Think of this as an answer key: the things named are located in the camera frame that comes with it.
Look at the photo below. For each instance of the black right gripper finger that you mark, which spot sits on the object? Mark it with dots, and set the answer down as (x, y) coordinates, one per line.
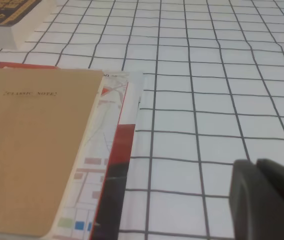
(256, 200)

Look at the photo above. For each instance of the white checkered tablecloth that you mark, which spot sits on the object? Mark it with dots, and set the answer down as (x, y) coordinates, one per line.
(213, 94)

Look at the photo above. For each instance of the red and white magazine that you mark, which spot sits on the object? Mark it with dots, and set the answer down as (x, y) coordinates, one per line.
(108, 143)

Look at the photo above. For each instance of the brown kraft classic notebook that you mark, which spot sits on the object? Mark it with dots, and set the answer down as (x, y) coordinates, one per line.
(45, 115)

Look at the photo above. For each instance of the thick black textbook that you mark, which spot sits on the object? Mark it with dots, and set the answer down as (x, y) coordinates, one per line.
(20, 18)

